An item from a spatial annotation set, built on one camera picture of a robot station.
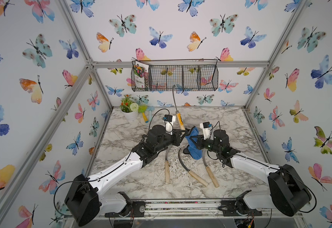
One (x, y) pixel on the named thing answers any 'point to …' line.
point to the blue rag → (196, 153)
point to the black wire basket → (180, 74)
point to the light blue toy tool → (150, 108)
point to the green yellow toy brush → (142, 109)
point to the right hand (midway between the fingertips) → (192, 136)
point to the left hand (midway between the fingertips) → (186, 131)
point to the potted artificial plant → (129, 109)
